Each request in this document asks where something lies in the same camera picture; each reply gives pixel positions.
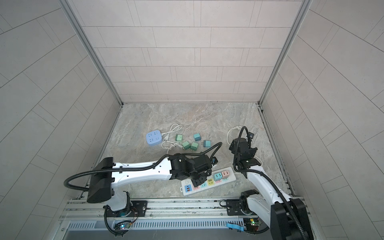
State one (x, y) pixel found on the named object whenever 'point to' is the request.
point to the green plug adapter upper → (178, 137)
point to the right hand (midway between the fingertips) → (239, 143)
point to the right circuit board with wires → (251, 224)
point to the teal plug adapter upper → (197, 137)
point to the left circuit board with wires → (124, 225)
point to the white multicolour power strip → (187, 187)
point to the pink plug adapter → (225, 174)
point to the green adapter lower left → (186, 145)
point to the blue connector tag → (235, 226)
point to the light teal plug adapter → (218, 176)
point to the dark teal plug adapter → (207, 143)
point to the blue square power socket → (154, 138)
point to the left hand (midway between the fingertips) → (207, 176)
